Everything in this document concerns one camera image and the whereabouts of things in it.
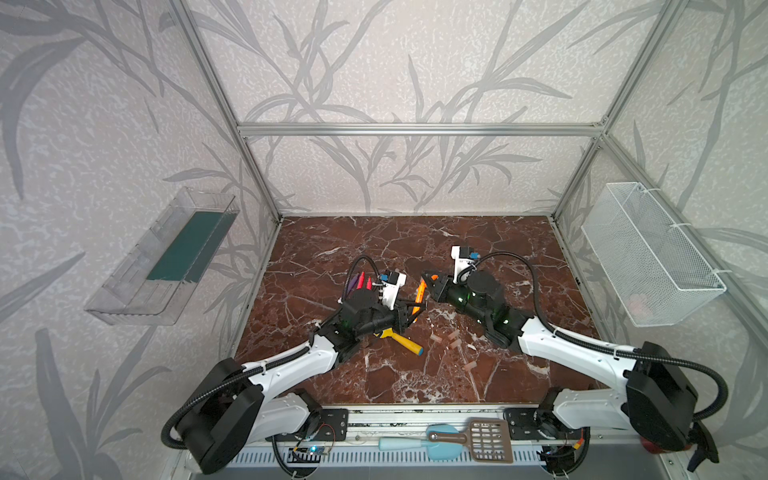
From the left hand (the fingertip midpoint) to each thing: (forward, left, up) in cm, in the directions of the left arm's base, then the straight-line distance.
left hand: (426, 299), depth 76 cm
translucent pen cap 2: (-2, -9, -18) cm, 21 cm away
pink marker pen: (+17, +21, -19) cm, 33 cm away
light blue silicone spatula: (-31, -3, -18) cm, 36 cm away
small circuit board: (-32, +28, -20) cm, 47 cm away
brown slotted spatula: (-28, -15, -18) cm, 37 cm away
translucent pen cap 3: (-11, -13, -18) cm, 25 cm away
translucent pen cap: (-3, -4, -19) cm, 20 cm away
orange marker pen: (0, +2, +1) cm, 2 cm away
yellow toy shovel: (-6, +4, -17) cm, 18 cm away
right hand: (+7, +1, +5) cm, 9 cm away
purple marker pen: (+16, +23, -19) cm, 34 cm away
